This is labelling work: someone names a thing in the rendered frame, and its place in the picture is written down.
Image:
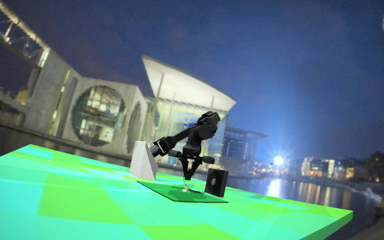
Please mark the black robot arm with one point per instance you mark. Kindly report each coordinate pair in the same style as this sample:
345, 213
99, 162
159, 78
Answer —
204, 129

